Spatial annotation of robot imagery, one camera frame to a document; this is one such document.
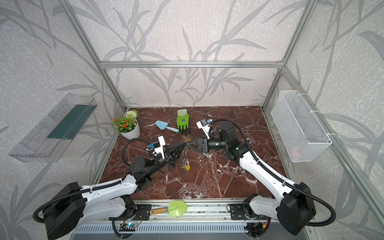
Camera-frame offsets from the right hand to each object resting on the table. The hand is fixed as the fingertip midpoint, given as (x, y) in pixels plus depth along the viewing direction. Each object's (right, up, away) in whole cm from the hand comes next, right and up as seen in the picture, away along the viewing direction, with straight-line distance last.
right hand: (189, 141), depth 68 cm
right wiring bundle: (+32, -45, +5) cm, 55 cm away
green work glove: (-9, +9, +43) cm, 45 cm away
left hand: (-1, 0, -4) cm, 4 cm away
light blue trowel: (-23, +6, +41) cm, 48 cm away
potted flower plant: (-40, +7, +23) cm, 47 cm away
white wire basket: (+48, +5, -4) cm, 48 cm away
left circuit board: (-30, -42, +4) cm, 52 cm away
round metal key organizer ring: (-2, -9, -3) cm, 10 cm away
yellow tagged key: (-1, -12, 0) cm, 12 cm away
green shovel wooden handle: (-7, -35, +6) cm, 36 cm away
